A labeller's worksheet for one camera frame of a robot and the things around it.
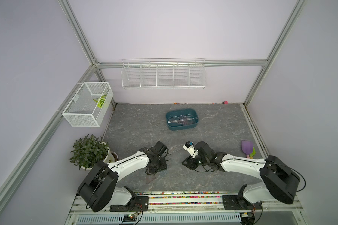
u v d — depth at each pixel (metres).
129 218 0.71
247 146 0.95
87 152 0.71
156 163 0.69
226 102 1.24
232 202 0.74
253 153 0.91
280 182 0.43
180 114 1.12
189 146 0.77
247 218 0.72
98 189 0.42
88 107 0.83
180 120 1.09
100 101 0.81
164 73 0.99
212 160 0.65
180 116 1.12
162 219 1.57
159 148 0.70
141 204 0.73
